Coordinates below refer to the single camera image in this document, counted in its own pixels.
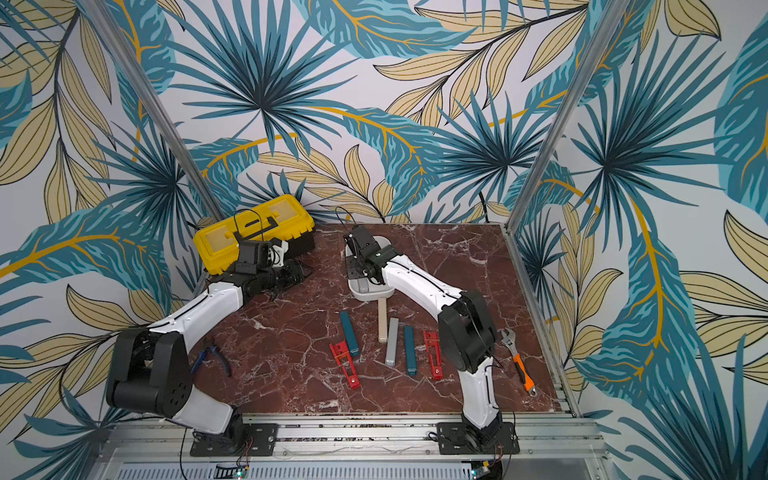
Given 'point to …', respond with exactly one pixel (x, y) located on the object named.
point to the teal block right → (410, 350)
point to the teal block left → (349, 333)
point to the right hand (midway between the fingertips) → (357, 262)
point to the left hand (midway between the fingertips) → (309, 274)
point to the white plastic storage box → (362, 288)
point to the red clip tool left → (340, 350)
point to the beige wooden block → (382, 319)
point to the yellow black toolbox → (283, 218)
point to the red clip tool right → (433, 346)
